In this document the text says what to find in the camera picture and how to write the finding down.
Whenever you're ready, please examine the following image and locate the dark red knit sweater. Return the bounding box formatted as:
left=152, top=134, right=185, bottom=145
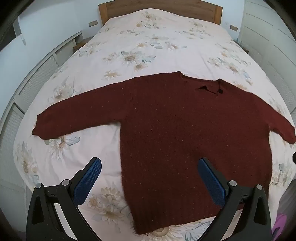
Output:
left=32, top=71, right=296, bottom=235

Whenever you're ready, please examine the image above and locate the purple cloth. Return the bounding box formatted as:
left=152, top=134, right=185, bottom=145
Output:
left=272, top=213, right=288, bottom=235

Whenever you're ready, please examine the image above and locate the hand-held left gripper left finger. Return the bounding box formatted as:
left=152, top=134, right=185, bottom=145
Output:
left=26, top=157, right=102, bottom=241

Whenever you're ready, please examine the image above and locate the wooden headboard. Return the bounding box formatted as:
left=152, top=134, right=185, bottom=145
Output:
left=98, top=0, right=223, bottom=26

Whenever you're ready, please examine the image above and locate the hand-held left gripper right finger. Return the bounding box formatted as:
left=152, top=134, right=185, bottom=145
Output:
left=197, top=158, right=272, bottom=241

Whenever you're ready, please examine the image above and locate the floral white bedspread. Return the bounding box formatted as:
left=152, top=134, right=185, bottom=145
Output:
left=13, top=8, right=296, bottom=241

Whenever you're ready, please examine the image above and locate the wooden nightstand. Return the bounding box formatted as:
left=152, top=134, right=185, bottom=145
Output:
left=73, top=37, right=93, bottom=52

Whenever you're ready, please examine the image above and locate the white wardrobe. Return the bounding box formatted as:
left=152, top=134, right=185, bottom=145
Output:
left=238, top=0, right=296, bottom=112

